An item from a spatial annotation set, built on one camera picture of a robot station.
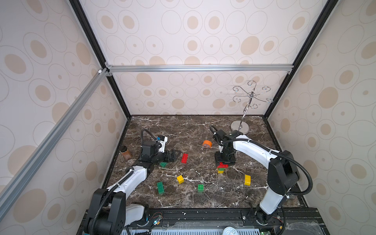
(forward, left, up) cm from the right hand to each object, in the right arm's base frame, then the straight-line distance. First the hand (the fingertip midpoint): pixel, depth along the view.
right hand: (224, 164), depth 86 cm
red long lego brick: (+6, +25, -5) cm, 26 cm away
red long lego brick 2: (-2, +2, +3) cm, 4 cm away
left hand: (+4, +27, +8) cm, 28 cm away
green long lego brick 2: (0, +37, -3) cm, 37 cm away
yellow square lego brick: (-2, +2, -6) cm, 6 cm away
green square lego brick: (0, +1, -5) cm, 5 cm away
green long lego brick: (-13, +37, -5) cm, 39 cm away
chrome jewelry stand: (+34, -16, -3) cm, 38 cm away
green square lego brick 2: (-13, +14, -3) cm, 19 cm away
